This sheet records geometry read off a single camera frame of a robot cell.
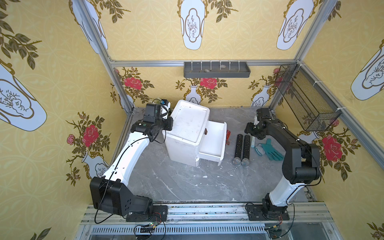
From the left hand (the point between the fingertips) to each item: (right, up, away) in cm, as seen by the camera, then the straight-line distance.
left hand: (170, 120), depth 82 cm
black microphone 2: (+45, -18, +12) cm, 50 cm away
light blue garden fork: (+51, -13, +16) cm, 55 cm away
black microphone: (+38, -23, +6) cm, 45 cm away
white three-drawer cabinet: (+7, -11, -8) cm, 16 cm away
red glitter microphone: (+33, -9, +7) cm, 35 cm away
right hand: (+45, -7, +14) cm, 48 cm away
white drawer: (+24, -15, +8) cm, 29 cm away
